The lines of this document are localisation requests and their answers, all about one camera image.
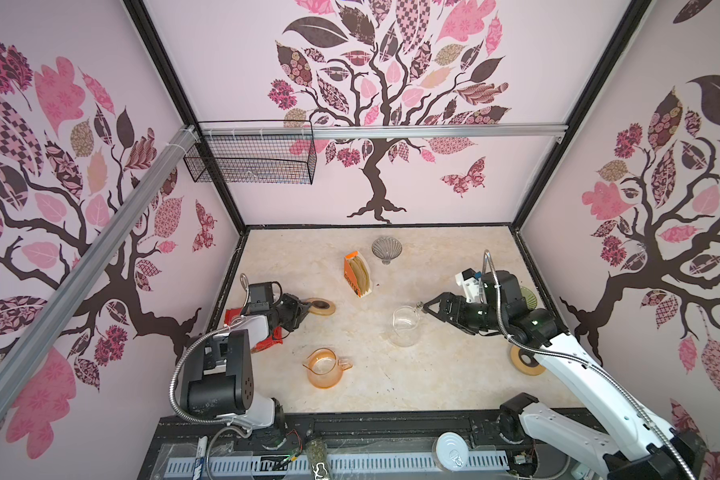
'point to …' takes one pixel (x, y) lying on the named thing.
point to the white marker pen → (201, 454)
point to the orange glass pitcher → (325, 370)
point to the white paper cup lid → (451, 451)
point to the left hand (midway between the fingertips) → (314, 305)
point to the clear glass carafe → (406, 325)
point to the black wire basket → (279, 152)
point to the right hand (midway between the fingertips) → (434, 309)
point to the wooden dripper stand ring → (321, 306)
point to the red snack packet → (276, 334)
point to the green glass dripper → (530, 298)
